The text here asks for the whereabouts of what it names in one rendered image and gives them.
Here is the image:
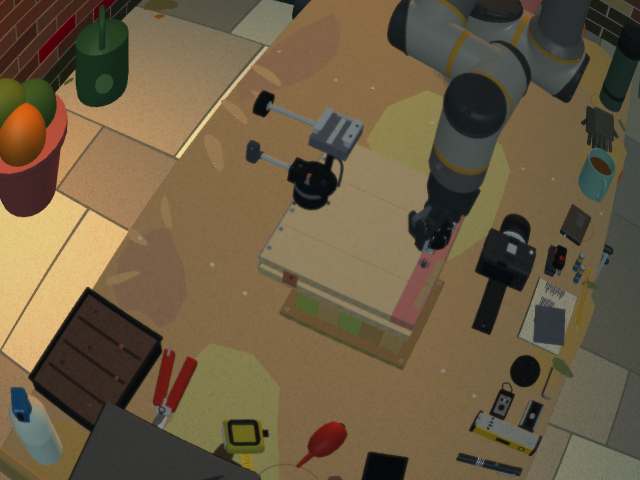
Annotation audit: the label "white notepad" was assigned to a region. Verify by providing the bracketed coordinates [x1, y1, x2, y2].
[516, 276, 579, 357]

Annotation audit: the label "black tablet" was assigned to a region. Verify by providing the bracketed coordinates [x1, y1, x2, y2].
[360, 450, 410, 480]

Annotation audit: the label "small black card case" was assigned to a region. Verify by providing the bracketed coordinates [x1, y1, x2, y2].
[518, 399, 546, 433]

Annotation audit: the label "black seed tray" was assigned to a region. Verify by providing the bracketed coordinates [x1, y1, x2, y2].
[27, 286, 164, 432]

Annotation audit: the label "black round clamp knob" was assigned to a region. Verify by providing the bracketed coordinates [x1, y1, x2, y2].
[252, 89, 321, 129]

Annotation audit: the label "yellow tape measure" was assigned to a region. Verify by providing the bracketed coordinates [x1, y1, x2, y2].
[221, 418, 272, 470]

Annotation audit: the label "yellow pencil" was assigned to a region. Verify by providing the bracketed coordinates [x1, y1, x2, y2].
[574, 264, 592, 330]

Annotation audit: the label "dark green thermos flask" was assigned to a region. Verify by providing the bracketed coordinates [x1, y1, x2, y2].
[598, 23, 640, 113]

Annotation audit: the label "black remote red button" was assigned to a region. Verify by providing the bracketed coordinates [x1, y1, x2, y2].
[543, 244, 569, 278]

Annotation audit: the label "black ball head lock knob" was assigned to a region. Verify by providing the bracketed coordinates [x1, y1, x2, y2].
[245, 140, 296, 170]

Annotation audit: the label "grey dovetail clamp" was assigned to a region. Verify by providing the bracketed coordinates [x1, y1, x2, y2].
[307, 106, 365, 162]

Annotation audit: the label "dark grey box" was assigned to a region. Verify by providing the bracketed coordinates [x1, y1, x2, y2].
[67, 401, 262, 480]

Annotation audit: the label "wooden barn-door tracker body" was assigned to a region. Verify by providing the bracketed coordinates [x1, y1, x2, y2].
[257, 143, 467, 370]

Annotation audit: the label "black tracker knob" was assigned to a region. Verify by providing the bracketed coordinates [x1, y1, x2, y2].
[429, 225, 452, 252]

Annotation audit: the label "red air blower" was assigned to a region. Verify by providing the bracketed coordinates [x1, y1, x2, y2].
[295, 420, 349, 469]

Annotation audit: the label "black pen torch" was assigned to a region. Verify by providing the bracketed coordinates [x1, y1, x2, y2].
[455, 451, 524, 478]

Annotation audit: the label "teal mug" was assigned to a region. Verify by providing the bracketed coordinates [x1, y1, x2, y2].
[578, 147, 618, 203]

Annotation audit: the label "dark blue cloth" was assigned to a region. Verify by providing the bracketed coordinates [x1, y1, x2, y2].
[531, 304, 568, 347]

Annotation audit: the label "brown notebook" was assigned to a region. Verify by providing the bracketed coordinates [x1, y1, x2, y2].
[559, 203, 593, 247]

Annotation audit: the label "red pot with fruits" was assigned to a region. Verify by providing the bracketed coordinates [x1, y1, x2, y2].
[0, 77, 69, 218]

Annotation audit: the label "red handled pruners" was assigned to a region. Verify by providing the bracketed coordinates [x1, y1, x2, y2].
[151, 346, 199, 430]

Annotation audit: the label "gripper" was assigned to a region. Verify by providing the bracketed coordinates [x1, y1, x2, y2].
[408, 195, 469, 253]

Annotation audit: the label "black lens cap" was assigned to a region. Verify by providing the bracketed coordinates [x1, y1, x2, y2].
[509, 354, 542, 388]

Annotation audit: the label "green watering can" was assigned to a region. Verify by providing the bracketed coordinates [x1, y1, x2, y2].
[74, 4, 131, 108]

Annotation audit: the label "black light meter with ring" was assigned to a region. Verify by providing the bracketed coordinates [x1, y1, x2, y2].
[488, 381, 517, 419]

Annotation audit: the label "yellow spirit level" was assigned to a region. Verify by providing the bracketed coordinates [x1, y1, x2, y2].
[468, 410, 543, 457]

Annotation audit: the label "white spray bottle blue cap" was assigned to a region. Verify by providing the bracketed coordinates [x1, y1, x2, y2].
[7, 386, 64, 467]

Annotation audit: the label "black camera with dovetail plate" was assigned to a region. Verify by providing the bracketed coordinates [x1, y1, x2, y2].
[471, 213, 538, 336]

